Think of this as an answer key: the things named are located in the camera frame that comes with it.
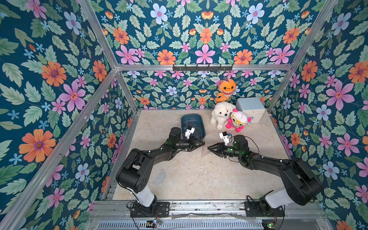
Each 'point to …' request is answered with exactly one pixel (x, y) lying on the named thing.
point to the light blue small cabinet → (253, 107)
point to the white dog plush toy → (221, 113)
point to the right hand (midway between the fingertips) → (209, 148)
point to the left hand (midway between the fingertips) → (204, 143)
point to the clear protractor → (160, 177)
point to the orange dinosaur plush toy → (227, 87)
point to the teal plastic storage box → (196, 121)
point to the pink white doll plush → (238, 120)
